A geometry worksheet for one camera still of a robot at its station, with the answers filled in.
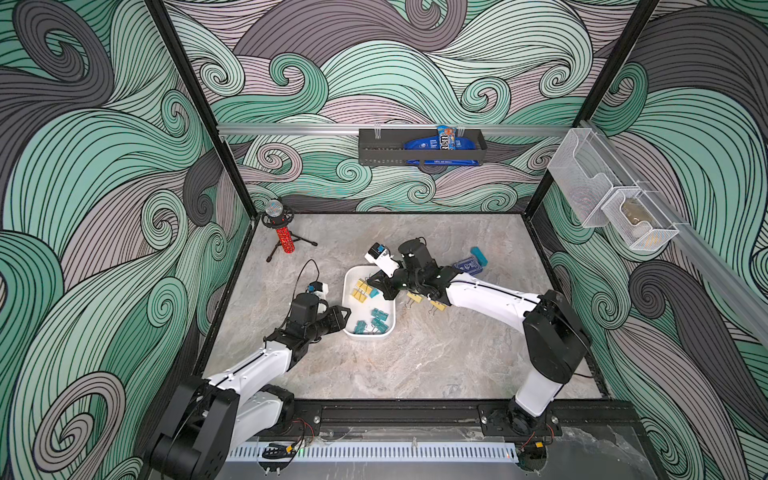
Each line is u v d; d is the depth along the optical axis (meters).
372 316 0.90
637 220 0.65
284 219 0.89
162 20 0.72
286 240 1.07
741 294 0.51
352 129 0.95
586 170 0.78
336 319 0.76
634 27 0.73
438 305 0.65
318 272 1.02
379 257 0.74
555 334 0.46
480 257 1.06
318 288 0.80
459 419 0.75
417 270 0.66
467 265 1.03
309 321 0.69
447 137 0.90
